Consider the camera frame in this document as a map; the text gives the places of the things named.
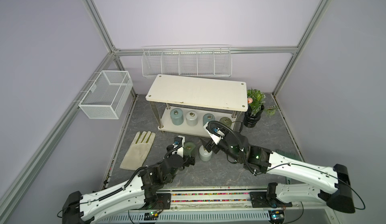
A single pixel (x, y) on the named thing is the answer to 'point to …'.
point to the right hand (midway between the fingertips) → (207, 129)
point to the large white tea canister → (204, 154)
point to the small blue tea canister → (207, 117)
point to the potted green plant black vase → (254, 110)
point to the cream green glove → (136, 155)
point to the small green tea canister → (225, 121)
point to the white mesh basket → (106, 95)
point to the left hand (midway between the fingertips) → (188, 147)
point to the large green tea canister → (189, 148)
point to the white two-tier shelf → (185, 104)
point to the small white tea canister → (191, 118)
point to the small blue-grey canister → (177, 116)
